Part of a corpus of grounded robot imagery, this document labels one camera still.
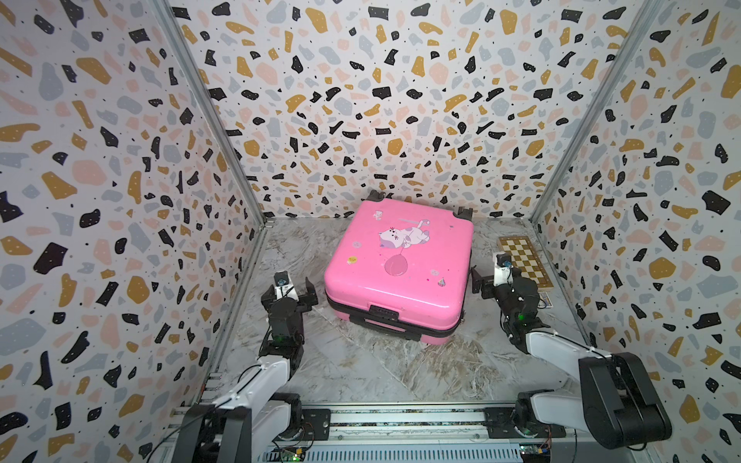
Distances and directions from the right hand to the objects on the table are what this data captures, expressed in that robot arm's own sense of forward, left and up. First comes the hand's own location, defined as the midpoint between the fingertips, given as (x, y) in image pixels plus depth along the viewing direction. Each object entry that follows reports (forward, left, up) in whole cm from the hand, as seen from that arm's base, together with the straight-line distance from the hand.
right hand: (491, 266), depth 87 cm
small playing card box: (-2, -22, -15) cm, 27 cm away
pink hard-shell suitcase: (-5, +27, +7) cm, 28 cm away
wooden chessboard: (+15, -19, -14) cm, 28 cm away
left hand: (-7, +59, +1) cm, 59 cm away
